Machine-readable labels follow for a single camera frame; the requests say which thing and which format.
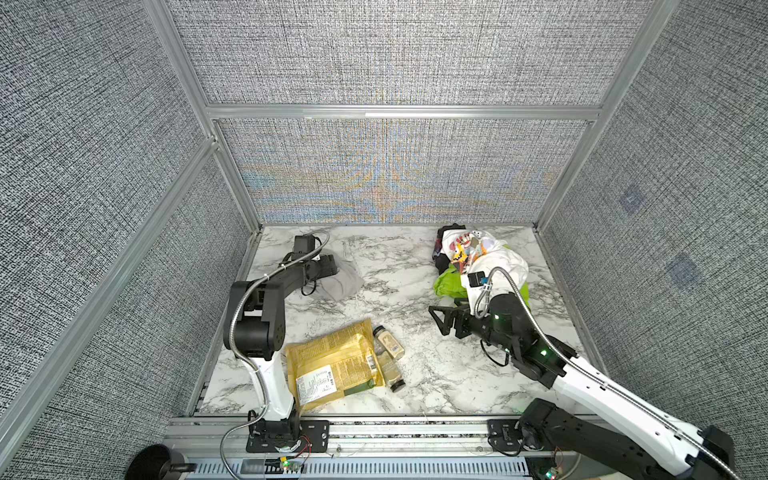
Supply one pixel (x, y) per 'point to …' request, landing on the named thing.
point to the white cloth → (495, 255)
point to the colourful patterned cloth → (466, 251)
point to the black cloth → (441, 258)
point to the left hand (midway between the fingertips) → (320, 266)
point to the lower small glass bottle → (390, 368)
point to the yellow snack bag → (341, 363)
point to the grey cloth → (341, 285)
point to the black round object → (160, 462)
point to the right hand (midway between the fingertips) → (441, 305)
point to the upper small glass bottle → (389, 343)
